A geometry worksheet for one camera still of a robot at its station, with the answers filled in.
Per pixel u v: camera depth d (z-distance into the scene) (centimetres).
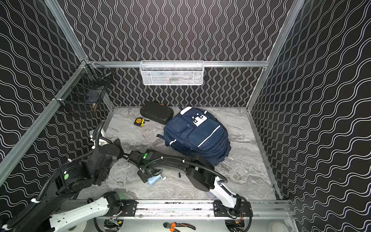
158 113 110
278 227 70
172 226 69
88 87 98
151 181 75
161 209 76
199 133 93
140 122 107
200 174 51
